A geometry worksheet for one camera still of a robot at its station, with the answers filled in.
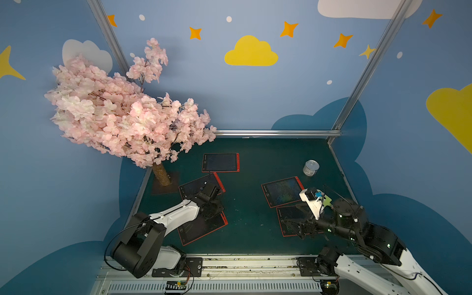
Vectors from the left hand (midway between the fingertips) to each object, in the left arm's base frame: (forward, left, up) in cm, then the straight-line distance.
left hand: (223, 207), depth 89 cm
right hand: (-11, -27, +23) cm, 38 cm away
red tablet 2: (+11, -31, -3) cm, 34 cm away
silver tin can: (+23, -48, +3) cm, 53 cm away
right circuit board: (-31, -45, -5) cm, 55 cm away
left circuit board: (-32, +17, -5) cm, 37 cm away
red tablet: (+30, +4, -4) cm, 30 cm away
